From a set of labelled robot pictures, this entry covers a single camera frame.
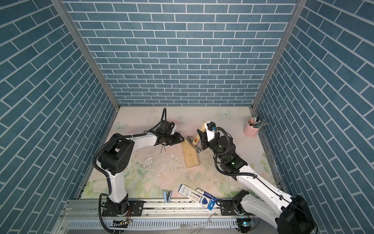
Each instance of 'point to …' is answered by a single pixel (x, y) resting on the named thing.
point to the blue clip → (167, 196)
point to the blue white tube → (206, 194)
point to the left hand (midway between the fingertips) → (185, 141)
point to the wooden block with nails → (190, 153)
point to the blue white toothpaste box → (193, 194)
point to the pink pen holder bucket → (249, 130)
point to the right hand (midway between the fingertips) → (201, 130)
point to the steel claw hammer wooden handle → (194, 143)
